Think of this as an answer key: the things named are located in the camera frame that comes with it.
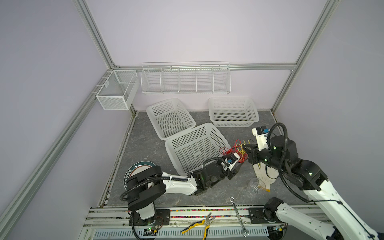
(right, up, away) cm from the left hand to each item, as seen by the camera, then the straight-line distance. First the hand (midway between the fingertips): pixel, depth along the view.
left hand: (239, 160), depth 72 cm
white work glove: (+14, -12, +3) cm, 19 cm away
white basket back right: (+2, +28, +47) cm, 55 cm away
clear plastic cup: (+12, -17, +10) cm, 24 cm away
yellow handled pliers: (-16, -30, 0) cm, 34 cm away
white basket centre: (-27, 0, +24) cm, 37 cm away
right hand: (0, +8, -7) cm, 10 cm away
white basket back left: (-43, +24, +44) cm, 66 cm away
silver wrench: (-2, -23, +6) cm, 24 cm away
